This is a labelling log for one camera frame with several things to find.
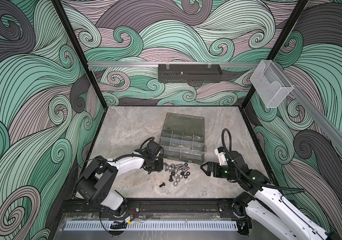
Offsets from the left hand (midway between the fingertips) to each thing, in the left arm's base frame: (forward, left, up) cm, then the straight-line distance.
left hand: (161, 167), depth 88 cm
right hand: (-4, -24, +11) cm, 27 cm away
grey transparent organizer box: (+18, -13, +4) cm, 23 cm away
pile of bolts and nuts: (-3, -10, +1) cm, 10 cm away
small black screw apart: (-10, -1, 0) cm, 10 cm away
